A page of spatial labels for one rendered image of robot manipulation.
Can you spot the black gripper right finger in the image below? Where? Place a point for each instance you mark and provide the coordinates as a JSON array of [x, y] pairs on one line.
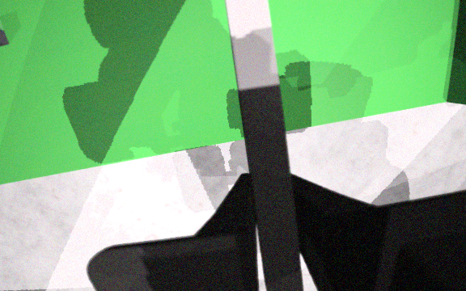
[[350, 245]]

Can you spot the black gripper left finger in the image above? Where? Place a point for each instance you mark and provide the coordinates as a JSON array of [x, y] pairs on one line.
[[221, 256]]

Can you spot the red-headed putter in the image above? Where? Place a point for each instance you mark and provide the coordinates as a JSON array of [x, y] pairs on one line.
[[262, 114]]

